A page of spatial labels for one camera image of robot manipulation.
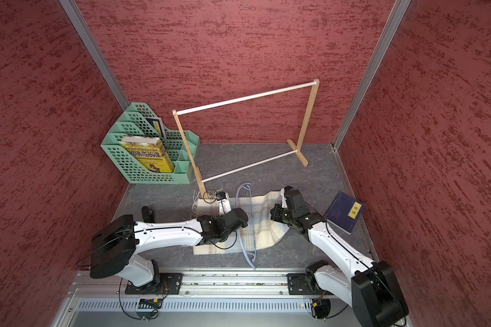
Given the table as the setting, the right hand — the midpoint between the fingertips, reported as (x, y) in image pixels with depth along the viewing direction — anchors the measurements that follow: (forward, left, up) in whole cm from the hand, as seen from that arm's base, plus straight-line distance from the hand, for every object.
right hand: (269, 215), depth 85 cm
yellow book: (+24, +52, +16) cm, 59 cm away
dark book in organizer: (+51, +59, +9) cm, 78 cm away
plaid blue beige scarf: (-5, +4, -4) cm, 7 cm away
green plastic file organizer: (+40, +64, +20) cm, 78 cm away
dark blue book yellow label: (+3, -36, -7) cm, 36 cm away
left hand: (0, +13, +1) cm, 13 cm away
